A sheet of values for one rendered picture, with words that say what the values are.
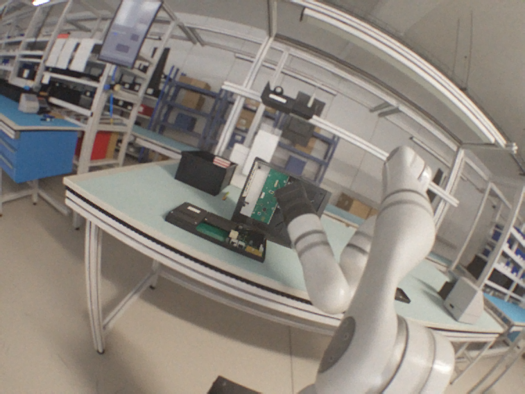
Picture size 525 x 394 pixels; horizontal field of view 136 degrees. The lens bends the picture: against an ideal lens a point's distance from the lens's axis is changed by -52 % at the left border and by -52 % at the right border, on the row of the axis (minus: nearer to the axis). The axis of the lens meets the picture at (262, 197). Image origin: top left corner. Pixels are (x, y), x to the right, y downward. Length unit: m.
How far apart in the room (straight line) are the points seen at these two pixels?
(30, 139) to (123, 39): 0.88
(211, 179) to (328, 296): 0.65
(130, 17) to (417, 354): 1.76
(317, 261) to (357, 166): 4.71
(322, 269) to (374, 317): 0.23
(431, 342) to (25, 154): 1.84
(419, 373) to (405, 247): 0.13
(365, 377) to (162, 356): 1.34
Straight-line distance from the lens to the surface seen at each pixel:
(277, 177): 0.63
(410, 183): 0.37
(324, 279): 0.38
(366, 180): 5.19
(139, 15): 1.66
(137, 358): 1.42
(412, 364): 0.18
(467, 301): 0.99
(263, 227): 0.72
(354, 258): 0.40
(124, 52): 1.64
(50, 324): 1.56
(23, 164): 1.77
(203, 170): 0.88
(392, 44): 1.11
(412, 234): 0.26
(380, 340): 0.17
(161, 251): 0.54
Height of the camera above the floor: 1.25
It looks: 12 degrees down
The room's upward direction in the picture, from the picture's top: 23 degrees clockwise
